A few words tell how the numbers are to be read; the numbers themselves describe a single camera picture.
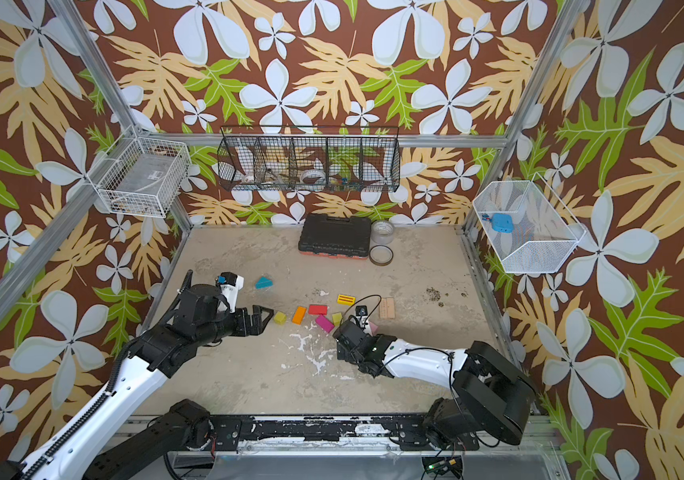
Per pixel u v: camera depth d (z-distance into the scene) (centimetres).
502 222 86
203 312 57
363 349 66
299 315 96
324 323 94
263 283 100
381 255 111
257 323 66
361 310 78
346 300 98
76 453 40
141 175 86
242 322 64
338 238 111
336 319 92
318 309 98
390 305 96
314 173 99
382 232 119
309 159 98
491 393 43
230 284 65
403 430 75
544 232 77
